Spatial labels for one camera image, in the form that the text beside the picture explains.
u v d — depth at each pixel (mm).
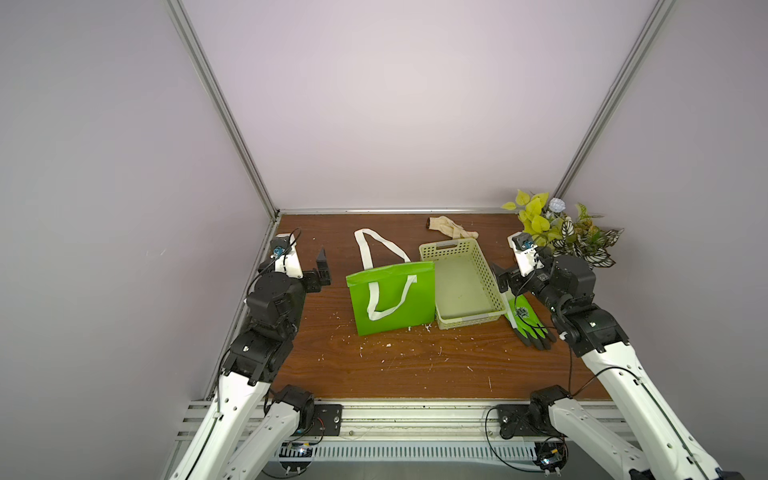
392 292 794
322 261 608
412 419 752
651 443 396
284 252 524
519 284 628
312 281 588
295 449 716
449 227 1135
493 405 773
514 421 726
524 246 588
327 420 729
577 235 808
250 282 436
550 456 697
